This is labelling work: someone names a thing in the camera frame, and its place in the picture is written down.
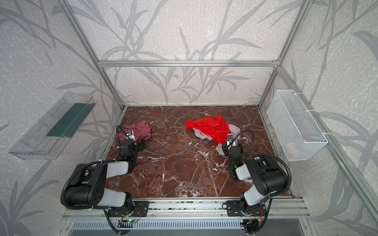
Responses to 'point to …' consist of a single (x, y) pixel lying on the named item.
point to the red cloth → (214, 126)
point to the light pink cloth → (234, 130)
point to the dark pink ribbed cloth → (141, 131)
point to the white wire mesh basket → (298, 134)
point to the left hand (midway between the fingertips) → (137, 134)
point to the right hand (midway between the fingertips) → (233, 136)
